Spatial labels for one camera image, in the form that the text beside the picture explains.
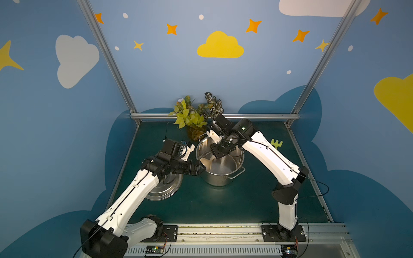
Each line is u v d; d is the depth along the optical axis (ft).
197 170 2.12
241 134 1.57
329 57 2.80
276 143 3.53
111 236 1.22
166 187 2.93
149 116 4.23
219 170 3.33
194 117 2.92
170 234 2.44
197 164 2.13
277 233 2.17
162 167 1.69
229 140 1.62
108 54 2.76
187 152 2.25
